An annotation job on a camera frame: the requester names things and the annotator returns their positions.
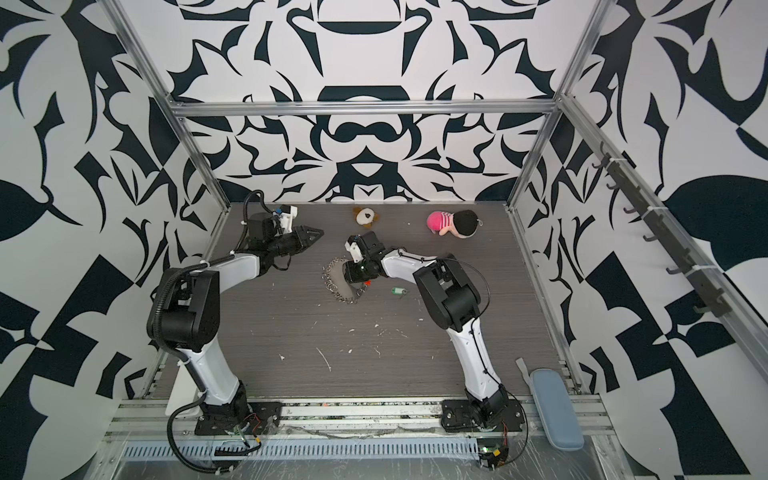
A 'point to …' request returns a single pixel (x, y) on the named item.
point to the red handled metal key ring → (329, 287)
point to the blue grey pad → (560, 426)
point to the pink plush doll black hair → (464, 223)
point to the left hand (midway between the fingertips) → (323, 227)
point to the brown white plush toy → (364, 216)
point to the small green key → (398, 291)
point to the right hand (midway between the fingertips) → (348, 272)
